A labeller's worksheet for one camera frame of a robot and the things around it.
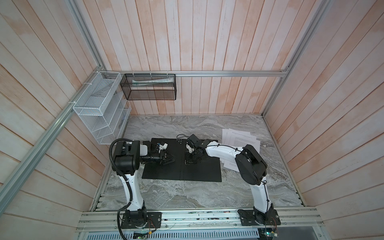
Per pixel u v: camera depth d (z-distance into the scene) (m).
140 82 0.91
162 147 0.94
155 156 0.87
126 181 0.57
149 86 1.04
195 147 0.75
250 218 0.73
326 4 0.68
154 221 0.73
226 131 1.11
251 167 0.54
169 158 0.89
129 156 0.57
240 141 1.04
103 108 0.67
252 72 0.97
